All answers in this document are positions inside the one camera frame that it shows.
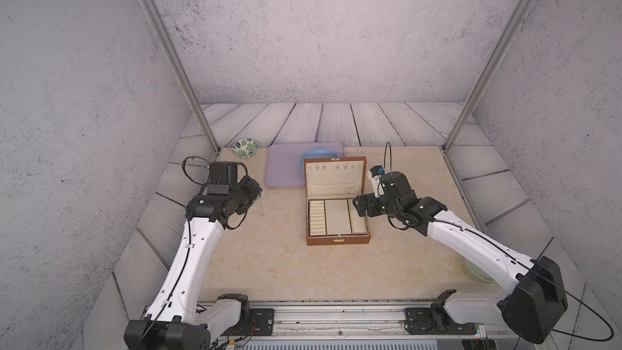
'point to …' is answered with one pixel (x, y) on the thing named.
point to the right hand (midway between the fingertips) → (365, 198)
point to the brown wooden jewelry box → (330, 187)
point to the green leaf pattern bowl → (244, 148)
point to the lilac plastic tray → (283, 166)
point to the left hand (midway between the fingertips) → (266, 186)
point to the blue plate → (316, 153)
